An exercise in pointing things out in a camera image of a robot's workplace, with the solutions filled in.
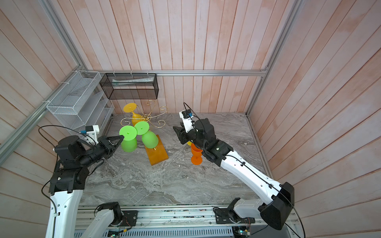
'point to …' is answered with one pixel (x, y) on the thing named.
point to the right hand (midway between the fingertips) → (176, 125)
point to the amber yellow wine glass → (130, 107)
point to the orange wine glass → (196, 157)
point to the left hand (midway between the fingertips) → (125, 139)
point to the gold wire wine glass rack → (158, 154)
